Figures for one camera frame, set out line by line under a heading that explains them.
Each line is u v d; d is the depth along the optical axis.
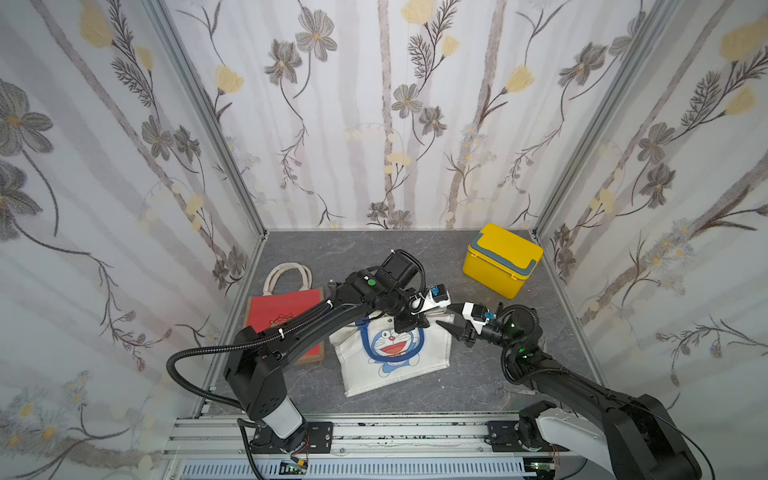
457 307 0.71
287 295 1.01
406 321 0.66
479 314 0.62
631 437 0.42
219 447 0.75
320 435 0.73
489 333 0.68
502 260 0.93
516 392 0.82
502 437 0.73
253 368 0.41
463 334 0.68
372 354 0.76
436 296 0.63
